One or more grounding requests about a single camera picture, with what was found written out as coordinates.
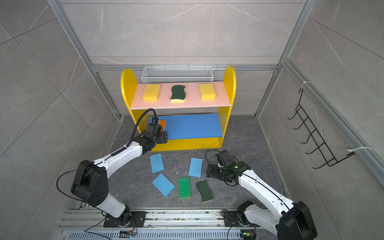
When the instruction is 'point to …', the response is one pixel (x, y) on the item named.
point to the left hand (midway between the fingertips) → (158, 130)
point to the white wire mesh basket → (177, 74)
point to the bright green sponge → (184, 191)
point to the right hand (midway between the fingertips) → (213, 172)
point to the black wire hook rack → (322, 147)
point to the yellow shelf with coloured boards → (196, 124)
